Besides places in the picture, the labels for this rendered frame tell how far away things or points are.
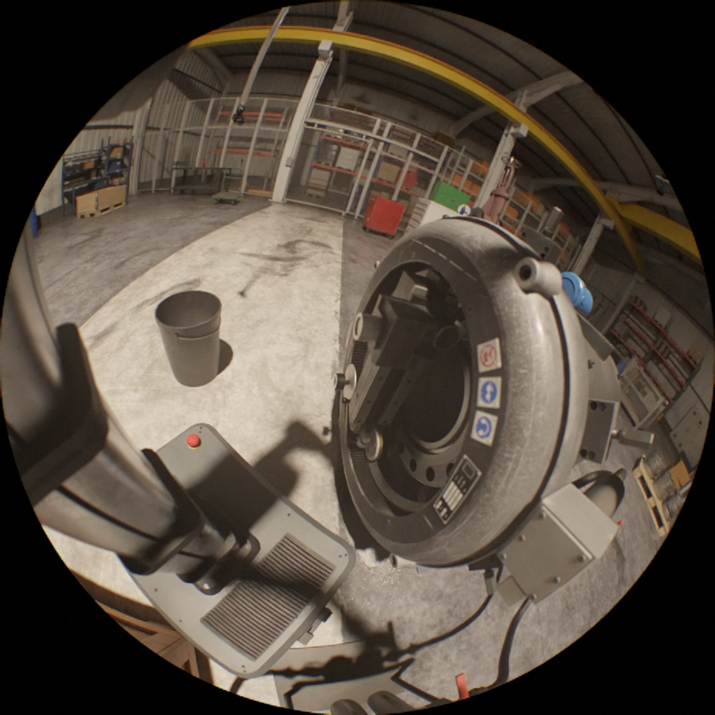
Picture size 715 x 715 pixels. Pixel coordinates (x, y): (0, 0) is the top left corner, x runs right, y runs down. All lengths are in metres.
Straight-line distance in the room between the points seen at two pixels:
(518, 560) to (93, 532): 0.40
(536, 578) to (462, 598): 0.90
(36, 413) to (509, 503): 0.37
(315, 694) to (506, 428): 1.02
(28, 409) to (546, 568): 0.40
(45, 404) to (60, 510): 0.07
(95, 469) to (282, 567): 0.57
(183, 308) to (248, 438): 0.70
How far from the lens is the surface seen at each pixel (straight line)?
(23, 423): 0.16
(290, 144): 7.78
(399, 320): 0.36
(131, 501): 0.22
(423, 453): 0.61
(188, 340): 1.06
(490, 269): 0.32
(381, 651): 1.07
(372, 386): 0.54
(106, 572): 1.15
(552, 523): 0.30
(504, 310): 0.29
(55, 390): 0.15
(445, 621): 1.18
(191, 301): 1.30
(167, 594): 0.75
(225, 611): 0.71
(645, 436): 0.35
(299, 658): 1.01
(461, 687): 0.66
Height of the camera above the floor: 0.95
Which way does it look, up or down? 37 degrees down
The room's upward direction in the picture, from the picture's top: 22 degrees clockwise
